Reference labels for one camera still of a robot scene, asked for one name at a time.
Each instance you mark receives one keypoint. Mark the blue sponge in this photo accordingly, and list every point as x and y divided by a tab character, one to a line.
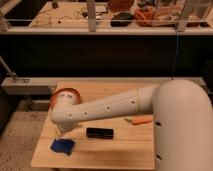
62	146

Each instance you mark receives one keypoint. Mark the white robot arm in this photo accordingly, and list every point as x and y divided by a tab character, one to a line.
183	120

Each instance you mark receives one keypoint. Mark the orange plate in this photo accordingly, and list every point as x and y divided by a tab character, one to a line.
70	94

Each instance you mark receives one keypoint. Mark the orange toy carrot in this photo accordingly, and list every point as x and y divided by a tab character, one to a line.
139	120

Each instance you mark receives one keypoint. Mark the black rectangular box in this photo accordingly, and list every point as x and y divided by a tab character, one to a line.
100	133

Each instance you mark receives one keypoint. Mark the black pouch on bench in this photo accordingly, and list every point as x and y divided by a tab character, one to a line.
122	19

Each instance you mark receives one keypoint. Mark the orange crate on bench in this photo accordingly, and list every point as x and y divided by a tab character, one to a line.
150	17

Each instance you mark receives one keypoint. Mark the metal clamp bracket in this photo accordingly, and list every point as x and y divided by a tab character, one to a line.
12	74

